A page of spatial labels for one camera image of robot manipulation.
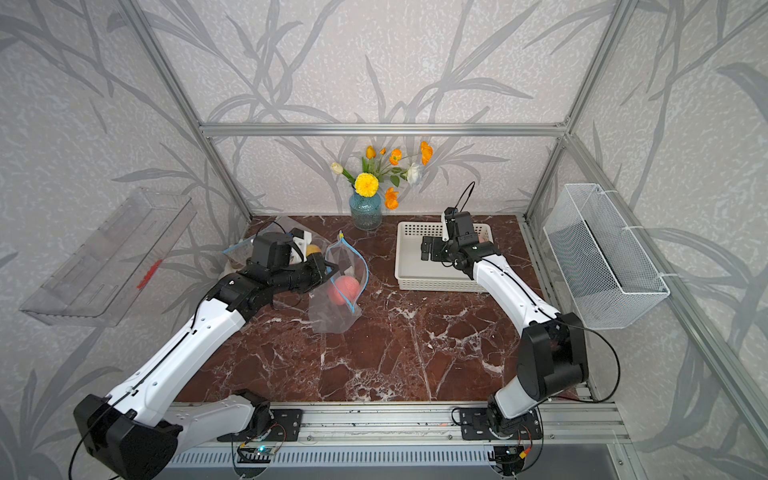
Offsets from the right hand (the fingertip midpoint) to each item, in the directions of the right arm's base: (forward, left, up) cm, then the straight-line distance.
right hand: (434, 244), depth 88 cm
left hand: (-14, +24, +8) cm, 29 cm away
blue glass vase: (+24, +23, -9) cm, 34 cm away
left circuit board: (-49, +45, -20) cm, 69 cm away
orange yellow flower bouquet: (+21, +18, +10) cm, 30 cm away
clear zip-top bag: (+27, +59, -19) cm, 68 cm away
